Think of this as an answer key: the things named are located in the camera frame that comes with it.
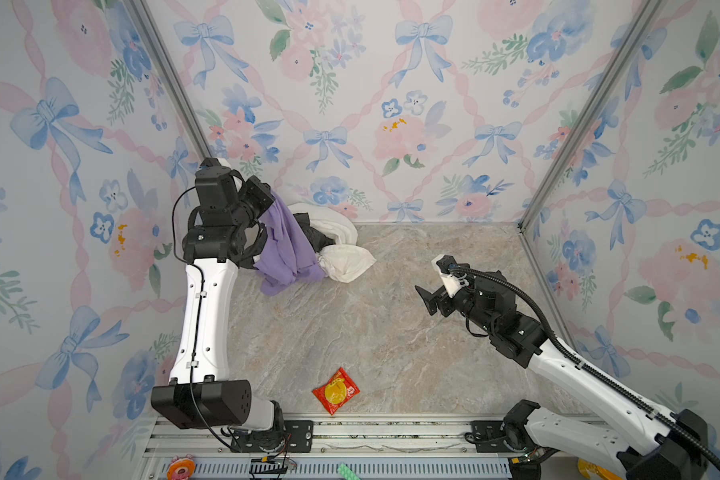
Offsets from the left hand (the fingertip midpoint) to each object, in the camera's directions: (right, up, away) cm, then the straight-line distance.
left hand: (270, 178), depth 67 cm
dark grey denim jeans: (+6, -11, +25) cm, 28 cm away
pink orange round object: (-20, -65, 0) cm, 68 cm away
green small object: (+17, -67, 0) cm, 69 cm away
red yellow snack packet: (+14, -54, +12) cm, 57 cm away
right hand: (+38, -22, +7) cm, 44 cm away
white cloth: (+14, -19, +35) cm, 42 cm away
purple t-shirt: (0, -18, +16) cm, 24 cm away
